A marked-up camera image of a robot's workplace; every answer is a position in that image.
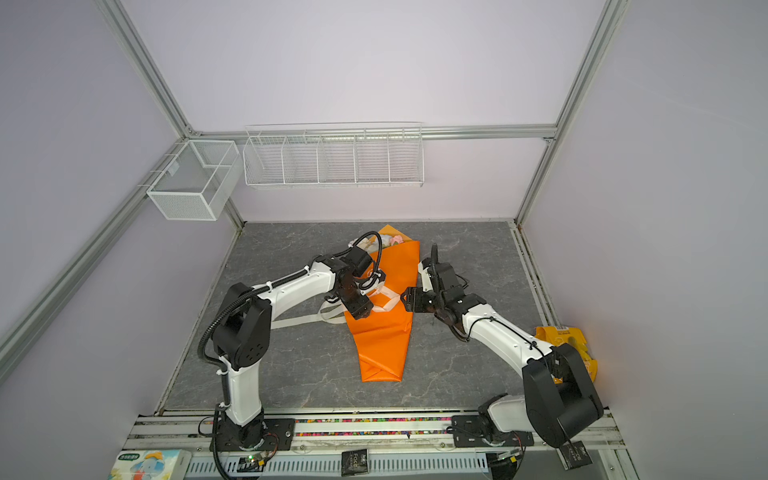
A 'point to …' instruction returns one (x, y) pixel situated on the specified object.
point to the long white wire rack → (384, 154)
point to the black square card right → (574, 455)
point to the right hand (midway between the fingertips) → (411, 297)
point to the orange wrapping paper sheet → (383, 336)
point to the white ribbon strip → (335, 312)
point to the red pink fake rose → (396, 238)
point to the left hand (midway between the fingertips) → (360, 307)
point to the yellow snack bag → (575, 337)
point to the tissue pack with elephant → (154, 464)
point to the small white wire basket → (197, 181)
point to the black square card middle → (354, 462)
